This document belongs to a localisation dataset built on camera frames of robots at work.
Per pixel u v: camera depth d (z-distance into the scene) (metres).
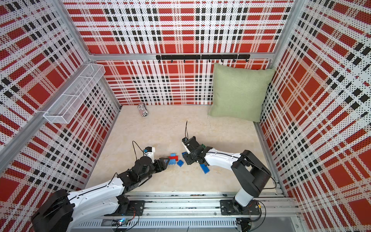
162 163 0.75
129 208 0.70
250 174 0.45
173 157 0.91
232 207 0.73
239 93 0.96
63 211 0.41
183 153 0.93
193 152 0.69
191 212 0.74
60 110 0.69
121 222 0.69
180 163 0.88
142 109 1.15
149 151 0.76
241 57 0.88
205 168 0.86
